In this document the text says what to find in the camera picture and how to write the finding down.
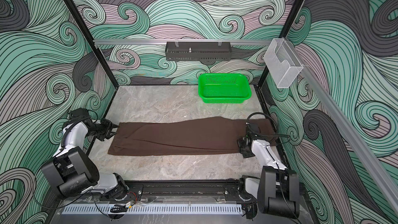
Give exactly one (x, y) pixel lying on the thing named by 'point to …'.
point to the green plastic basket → (224, 88)
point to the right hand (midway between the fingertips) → (240, 146)
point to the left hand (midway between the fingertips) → (117, 126)
